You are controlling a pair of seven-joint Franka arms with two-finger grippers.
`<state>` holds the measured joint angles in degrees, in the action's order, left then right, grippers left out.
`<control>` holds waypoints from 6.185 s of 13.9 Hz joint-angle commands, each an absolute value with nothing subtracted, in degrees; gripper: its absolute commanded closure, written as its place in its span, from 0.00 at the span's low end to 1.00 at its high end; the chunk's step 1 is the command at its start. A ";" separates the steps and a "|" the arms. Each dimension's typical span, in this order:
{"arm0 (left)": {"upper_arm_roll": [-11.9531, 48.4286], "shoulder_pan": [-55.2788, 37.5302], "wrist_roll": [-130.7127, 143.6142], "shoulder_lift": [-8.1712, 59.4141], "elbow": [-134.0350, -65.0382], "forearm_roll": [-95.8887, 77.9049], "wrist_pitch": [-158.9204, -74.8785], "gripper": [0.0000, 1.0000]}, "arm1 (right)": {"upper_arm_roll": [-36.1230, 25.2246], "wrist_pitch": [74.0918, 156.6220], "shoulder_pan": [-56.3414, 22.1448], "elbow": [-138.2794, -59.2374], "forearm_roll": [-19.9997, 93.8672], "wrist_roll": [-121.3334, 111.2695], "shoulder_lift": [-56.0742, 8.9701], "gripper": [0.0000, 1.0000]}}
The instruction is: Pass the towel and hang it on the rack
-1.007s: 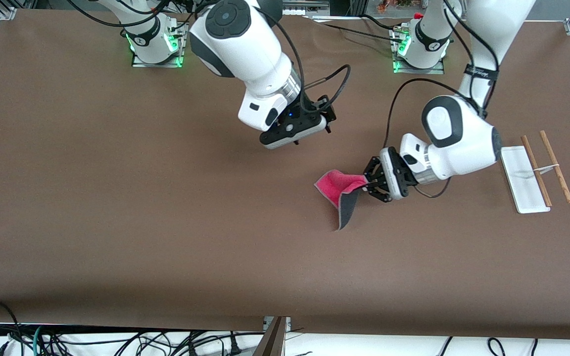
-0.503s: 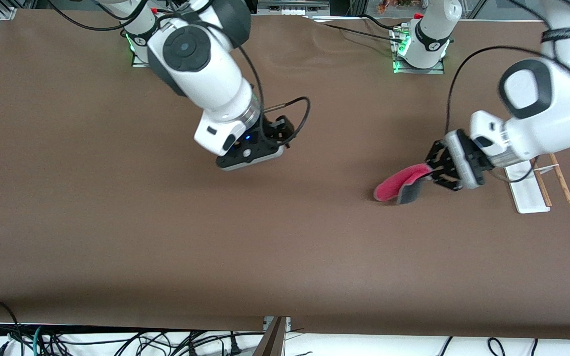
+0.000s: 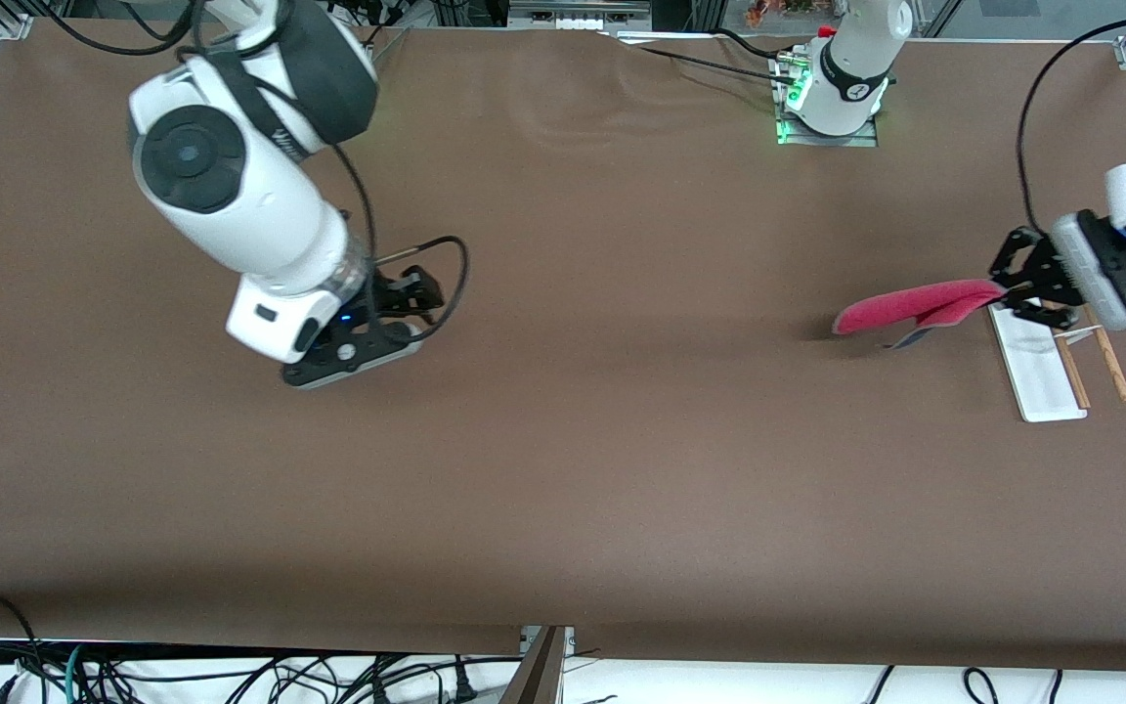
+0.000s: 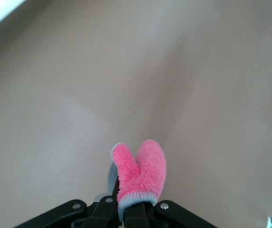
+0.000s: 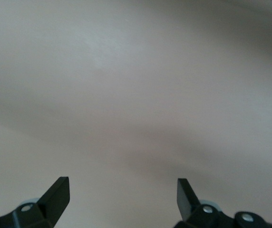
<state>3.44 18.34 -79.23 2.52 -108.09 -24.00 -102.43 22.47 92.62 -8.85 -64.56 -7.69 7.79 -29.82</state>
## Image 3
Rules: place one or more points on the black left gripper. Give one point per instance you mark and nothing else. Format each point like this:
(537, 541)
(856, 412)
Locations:
(1039, 266)

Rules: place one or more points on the wooden rack rod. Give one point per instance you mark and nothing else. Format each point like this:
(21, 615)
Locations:
(1110, 362)
(1073, 376)

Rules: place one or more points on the white power strip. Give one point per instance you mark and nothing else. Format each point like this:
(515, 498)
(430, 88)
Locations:
(578, 22)

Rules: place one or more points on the white rack base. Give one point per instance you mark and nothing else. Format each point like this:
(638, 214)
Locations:
(1042, 376)

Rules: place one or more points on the metal base plate left arm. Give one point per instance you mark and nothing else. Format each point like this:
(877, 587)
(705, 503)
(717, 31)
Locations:
(856, 140)

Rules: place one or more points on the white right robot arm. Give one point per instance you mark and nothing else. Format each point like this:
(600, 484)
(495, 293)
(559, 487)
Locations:
(250, 205)

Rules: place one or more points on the grey and pink microfibre towel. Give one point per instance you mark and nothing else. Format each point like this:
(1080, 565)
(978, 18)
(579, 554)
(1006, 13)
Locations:
(900, 308)

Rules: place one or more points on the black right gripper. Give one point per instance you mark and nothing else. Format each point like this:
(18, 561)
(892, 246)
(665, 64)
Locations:
(390, 292)

